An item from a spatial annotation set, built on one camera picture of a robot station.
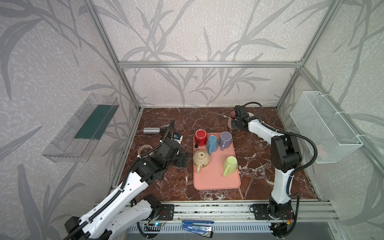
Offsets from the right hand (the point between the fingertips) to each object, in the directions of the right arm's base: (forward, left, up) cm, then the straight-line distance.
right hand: (237, 118), depth 101 cm
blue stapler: (-61, +24, -6) cm, 65 cm away
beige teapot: (-29, +25, -1) cm, 38 cm away
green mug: (-34, +9, 0) cm, 35 cm away
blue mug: (-20, +18, -1) cm, 27 cm away
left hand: (-29, +34, +12) cm, 46 cm away
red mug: (-14, +25, -1) cm, 29 cm away
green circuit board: (-59, +47, -8) cm, 76 cm away
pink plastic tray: (-29, +16, -9) cm, 35 cm away
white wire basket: (-22, -29, +25) cm, 44 cm away
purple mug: (-16, +10, -1) cm, 19 cm away
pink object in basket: (-31, -35, +12) cm, 48 cm away
